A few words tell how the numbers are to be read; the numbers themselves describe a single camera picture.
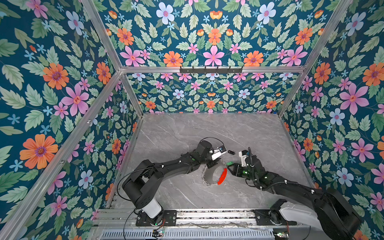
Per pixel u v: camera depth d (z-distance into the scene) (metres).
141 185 0.45
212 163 0.77
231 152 0.98
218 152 0.73
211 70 0.92
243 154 0.78
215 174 0.89
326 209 0.41
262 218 0.73
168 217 0.74
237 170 0.75
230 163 0.93
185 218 0.75
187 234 0.77
